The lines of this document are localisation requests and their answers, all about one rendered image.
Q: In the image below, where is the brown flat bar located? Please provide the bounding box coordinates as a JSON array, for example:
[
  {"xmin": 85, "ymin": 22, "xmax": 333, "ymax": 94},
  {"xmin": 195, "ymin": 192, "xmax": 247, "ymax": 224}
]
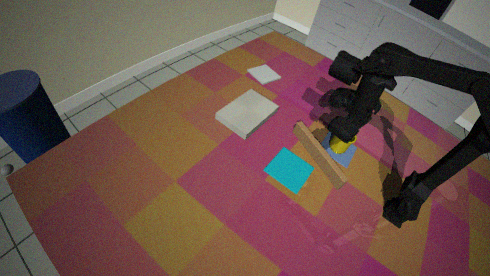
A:
[{"xmin": 292, "ymin": 121, "xmax": 348, "ymax": 190}]

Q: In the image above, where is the white flat square pad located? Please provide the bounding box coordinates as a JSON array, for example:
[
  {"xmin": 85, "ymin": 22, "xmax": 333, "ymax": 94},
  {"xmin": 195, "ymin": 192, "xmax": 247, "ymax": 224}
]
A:
[{"xmin": 247, "ymin": 64, "xmax": 281, "ymax": 85}]

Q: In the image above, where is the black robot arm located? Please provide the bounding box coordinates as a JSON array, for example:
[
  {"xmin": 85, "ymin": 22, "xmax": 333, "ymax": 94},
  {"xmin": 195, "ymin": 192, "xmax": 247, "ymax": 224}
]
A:
[{"xmin": 328, "ymin": 42, "xmax": 490, "ymax": 228}]

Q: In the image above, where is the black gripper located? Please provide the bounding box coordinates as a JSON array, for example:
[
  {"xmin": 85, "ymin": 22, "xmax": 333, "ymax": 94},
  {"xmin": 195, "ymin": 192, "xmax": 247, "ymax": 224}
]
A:
[{"xmin": 327, "ymin": 91, "xmax": 381, "ymax": 143}]

